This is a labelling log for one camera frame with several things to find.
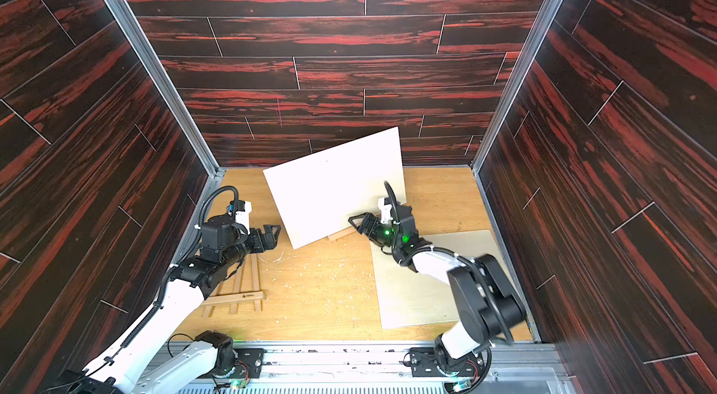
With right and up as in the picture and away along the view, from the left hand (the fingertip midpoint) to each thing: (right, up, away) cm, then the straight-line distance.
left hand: (271, 227), depth 81 cm
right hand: (+26, +1, +8) cm, 27 cm away
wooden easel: (-12, -20, +7) cm, 24 cm away
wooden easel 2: (+21, -3, +14) cm, 26 cm away
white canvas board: (+41, -24, +8) cm, 48 cm away
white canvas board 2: (+14, +10, -1) cm, 17 cm away
